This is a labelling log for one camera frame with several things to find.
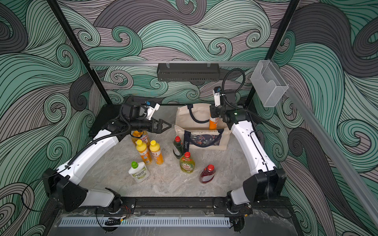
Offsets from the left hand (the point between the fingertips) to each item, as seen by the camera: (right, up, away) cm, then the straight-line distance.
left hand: (166, 123), depth 72 cm
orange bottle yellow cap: (-13, -13, +1) cm, 19 cm away
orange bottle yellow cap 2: (-6, -13, +1) cm, 15 cm away
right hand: (+25, +9, +6) cm, 28 cm away
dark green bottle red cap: (+5, -14, +8) cm, 17 cm away
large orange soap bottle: (-11, -5, -7) cm, 14 cm away
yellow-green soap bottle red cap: (+11, -22, +5) cm, 25 cm away
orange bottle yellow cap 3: (+26, -1, +11) cm, 28 cm away
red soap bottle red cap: (+21, -25, -2) cm, 33 cm away
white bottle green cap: (-14, -25, +1) cm, 28 cm away
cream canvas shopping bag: (+15, -4, +28) cm, 32 cm away
